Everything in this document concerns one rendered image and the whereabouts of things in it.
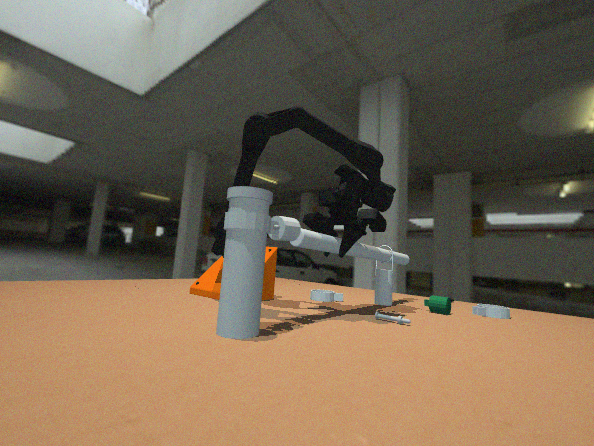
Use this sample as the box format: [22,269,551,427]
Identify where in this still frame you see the green cylinder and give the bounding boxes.
[424,295,451,315]

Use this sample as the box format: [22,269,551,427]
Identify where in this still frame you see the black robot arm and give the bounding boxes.
[211,106,396,258]

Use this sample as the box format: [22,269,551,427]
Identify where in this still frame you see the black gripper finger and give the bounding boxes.
[339,221,367,258]
[315,222,338,257]

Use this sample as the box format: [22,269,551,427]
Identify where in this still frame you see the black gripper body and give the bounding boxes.
[302,189,387,232]

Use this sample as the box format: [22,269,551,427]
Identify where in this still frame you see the grey cup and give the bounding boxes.
[224,211,301,241]

